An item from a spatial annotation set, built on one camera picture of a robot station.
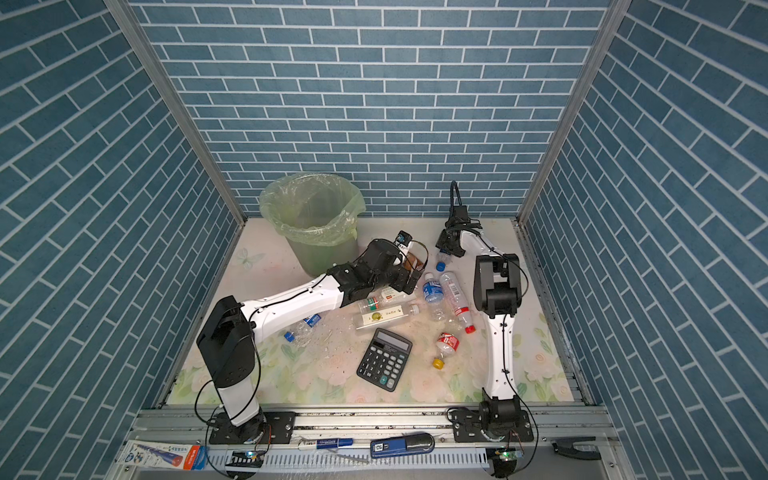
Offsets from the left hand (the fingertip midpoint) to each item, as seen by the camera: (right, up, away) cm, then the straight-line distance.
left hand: (410, 266), depth 84 cm
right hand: (+14, +8, +27) cm, 31 cm away
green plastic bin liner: (-33, +18, +18) cm, 41 cm away
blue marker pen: (-22, -42, -13) cm, 49 cm away
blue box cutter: (-2, -40, -16) cm, 43 cm away
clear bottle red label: (+15, -11, +9) cm, 21 cm away
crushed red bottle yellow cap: (+10, -22, -1) cm, 24 cm away
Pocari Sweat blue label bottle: (+7, -9, +10) cm, 15 cm away
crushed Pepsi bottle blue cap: (-37, -22, +8) cm, 44 cm away
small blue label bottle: (+13, +1, +26) cm, 29 cm away
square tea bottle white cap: (-12, -15, +5) cm, 19 cm away
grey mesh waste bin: (-31, +1, +11) cm, 33 cm away
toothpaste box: (-58, -43, -14) cm, 74 cm away
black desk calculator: (-7, -26, -1) cm, 27 cm away
